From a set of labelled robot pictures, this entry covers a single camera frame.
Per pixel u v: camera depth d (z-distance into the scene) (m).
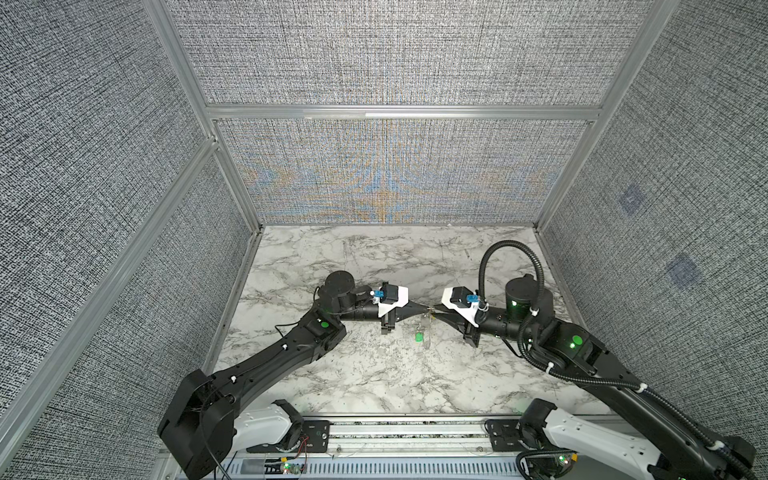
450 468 0.70
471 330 0.55
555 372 0.46
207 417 0.40
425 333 0.91
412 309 0.62
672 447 0.40
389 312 0.58
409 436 0.75
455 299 0.52
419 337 0.83
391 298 0.53
